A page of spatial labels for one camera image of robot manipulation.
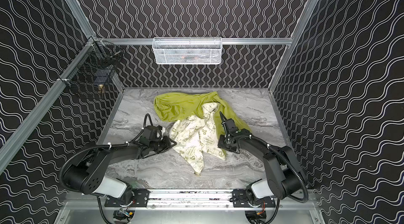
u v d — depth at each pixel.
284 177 0.43
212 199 0.76
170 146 0.83
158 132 0.78
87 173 0.44
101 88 0.81
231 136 0.65
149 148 0.72
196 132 0.92
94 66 0.98
